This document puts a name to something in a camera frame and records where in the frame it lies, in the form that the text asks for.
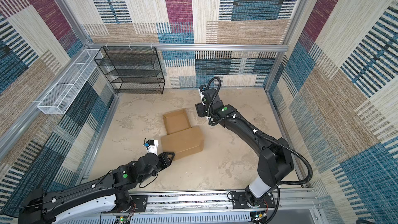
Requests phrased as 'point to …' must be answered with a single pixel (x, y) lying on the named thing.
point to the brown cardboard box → (182, 139)
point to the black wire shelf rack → (131, 70)
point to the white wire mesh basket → (58, 100)
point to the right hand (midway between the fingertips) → (203, 106)
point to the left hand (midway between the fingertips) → (175, 154)
